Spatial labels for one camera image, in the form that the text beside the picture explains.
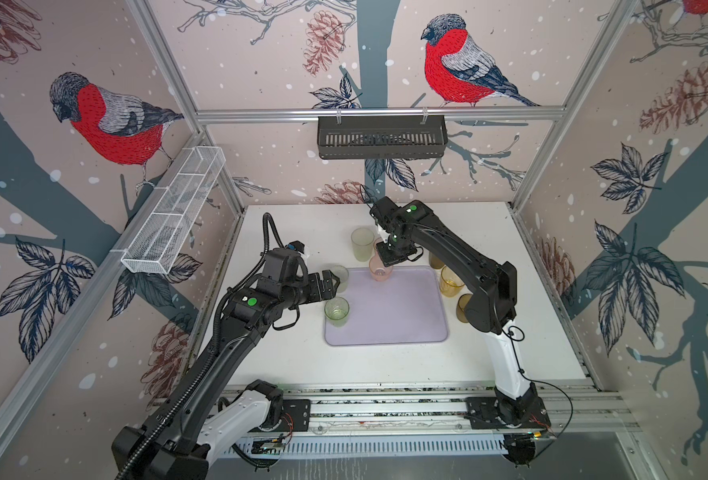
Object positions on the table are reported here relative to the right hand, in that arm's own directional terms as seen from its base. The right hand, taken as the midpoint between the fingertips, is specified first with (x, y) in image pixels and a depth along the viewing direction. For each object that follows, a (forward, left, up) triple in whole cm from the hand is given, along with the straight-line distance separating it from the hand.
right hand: (386, 263), depth 88 cm
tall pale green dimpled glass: (+11, +8, -2) cm, 14 cm away
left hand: (-13, +16, +10) cm, 23 cm away
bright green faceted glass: (-10, +15, -11) cm, 21 cm away
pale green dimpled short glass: (0, +14, -6) cm, 16 cm away
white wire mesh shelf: (0, +58, +20) cm, 61 cm away
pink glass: (+1, +3, -5) cm, 6 cm away
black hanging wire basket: (+43, +2, +17) cm, 46 cm away
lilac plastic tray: (-9, -7, -13) cm, 17 cm away
